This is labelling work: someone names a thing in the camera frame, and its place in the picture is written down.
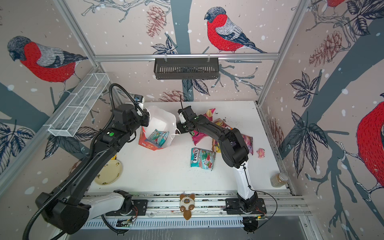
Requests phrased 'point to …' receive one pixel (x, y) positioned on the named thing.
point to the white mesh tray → (74, 112)
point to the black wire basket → (186, 69)
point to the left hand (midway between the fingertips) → (144, 108)
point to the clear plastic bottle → (278, 180)
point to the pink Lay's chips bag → (197, 137)
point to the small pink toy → (261, 153)
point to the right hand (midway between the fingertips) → (178, 130)
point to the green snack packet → (202, 159)
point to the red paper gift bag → (160, 118)
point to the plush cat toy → (187, 204)
